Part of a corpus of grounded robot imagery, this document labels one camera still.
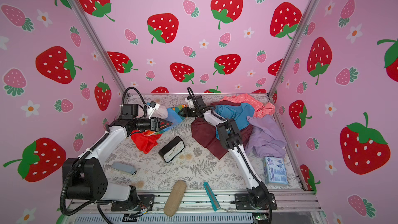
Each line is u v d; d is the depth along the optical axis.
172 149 0.84
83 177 0.42
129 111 0.67
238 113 0.96
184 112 0.99
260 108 1.08
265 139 0.90
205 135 0.99
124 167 0.85
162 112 1.03
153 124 0.70
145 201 0.74
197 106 0.91
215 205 0.73
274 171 0.78
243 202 0.73
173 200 0.73
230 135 0.69
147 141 0.91
